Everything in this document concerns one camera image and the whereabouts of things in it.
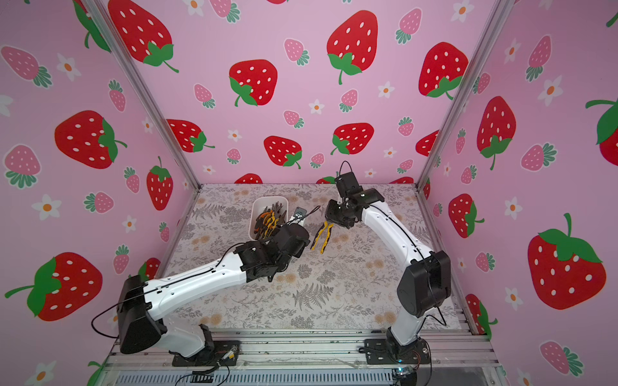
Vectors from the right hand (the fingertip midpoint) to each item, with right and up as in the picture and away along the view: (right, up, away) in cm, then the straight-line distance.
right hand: (335, 213), depth 85 cm
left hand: (-13, -5, -8) cm, 16 cm away
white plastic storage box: (-34, +4, +24) cm, 42 cm away
